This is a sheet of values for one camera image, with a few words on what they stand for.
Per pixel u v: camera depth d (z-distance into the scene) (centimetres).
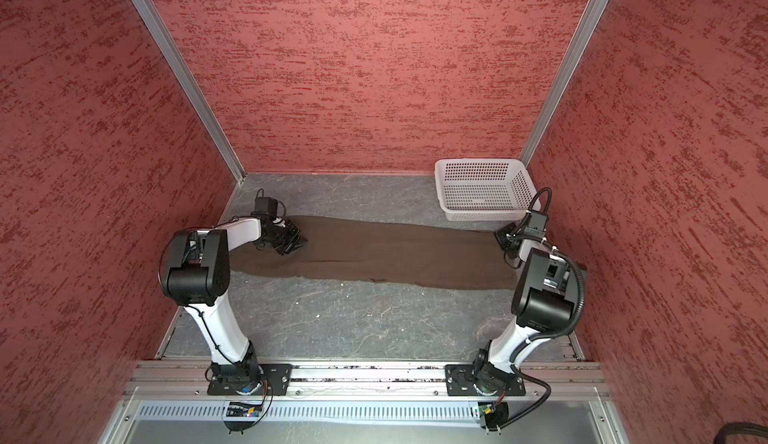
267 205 83
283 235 87
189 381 76
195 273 52
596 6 76
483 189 117
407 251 101
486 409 71
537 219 77
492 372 63
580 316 42
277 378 74
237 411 72
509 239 74
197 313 55
